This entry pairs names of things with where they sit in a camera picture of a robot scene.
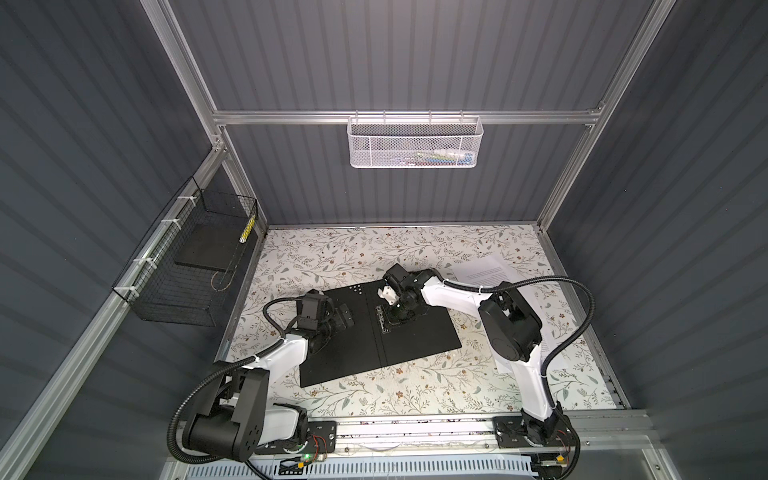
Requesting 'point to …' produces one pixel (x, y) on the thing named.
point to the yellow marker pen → (248, 229)
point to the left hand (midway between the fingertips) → (342, 319)
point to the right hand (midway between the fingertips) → (386, 328)
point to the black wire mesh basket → (182, 271)
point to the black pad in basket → (214, 246)
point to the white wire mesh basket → (411, 142)
